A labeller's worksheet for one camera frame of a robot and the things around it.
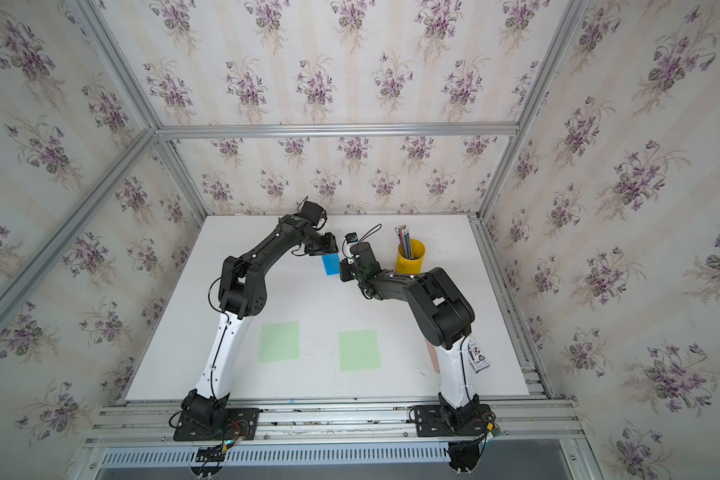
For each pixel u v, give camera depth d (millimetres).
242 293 652
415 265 976
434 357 614
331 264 1021
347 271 882
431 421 729
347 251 885
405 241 938
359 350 863
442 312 532
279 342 886
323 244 956
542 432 747
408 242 949
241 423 728
